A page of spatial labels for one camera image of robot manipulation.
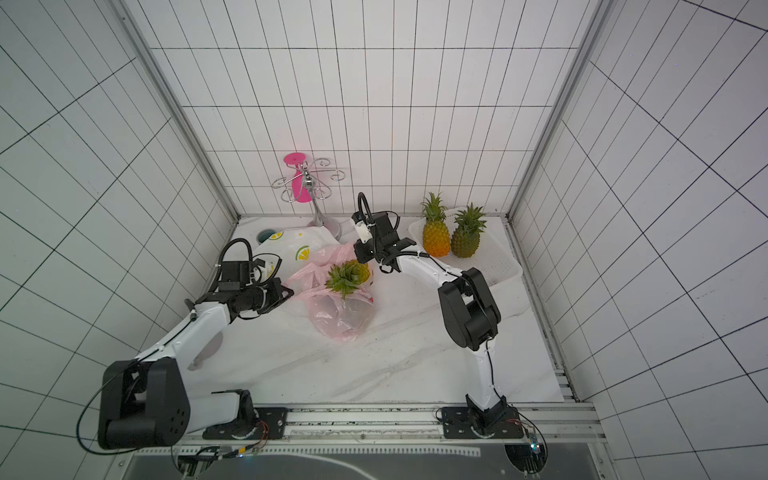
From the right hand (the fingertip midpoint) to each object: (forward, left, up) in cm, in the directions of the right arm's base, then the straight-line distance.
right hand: (361, 236), depth 95 cm
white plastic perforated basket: (-1, -45, -8) cm, 46 cm away
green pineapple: (-18, +1, +3) cm, 18 cm away
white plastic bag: (-3, +27, -6) cm, 28 cm away
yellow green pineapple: (+3, -35, -3) cm, 35 cm away
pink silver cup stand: (+11, +16, +15) cm, 25 cm away
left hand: (-20, +19, -4) cm, 28 cm away
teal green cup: (+3, +35, -5) cm, 36 cm away
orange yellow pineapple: (+4, -25, -3) cm, 25 cm away
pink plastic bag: (-27, +3, -4) cm, 27 cm away
